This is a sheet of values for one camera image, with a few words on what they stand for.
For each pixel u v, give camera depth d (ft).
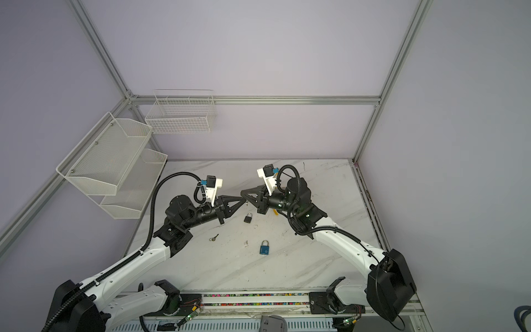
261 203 1.98
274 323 2.26
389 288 1.32
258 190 2.05
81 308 1.26
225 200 2.06
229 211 2.13
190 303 2.40
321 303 2.41
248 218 3.16
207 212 2.02
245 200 2.18
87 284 1.36
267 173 1.98
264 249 2.82
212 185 2.00
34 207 1.79
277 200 2.04
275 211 2.17
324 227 1.76
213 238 2.96
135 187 3.07
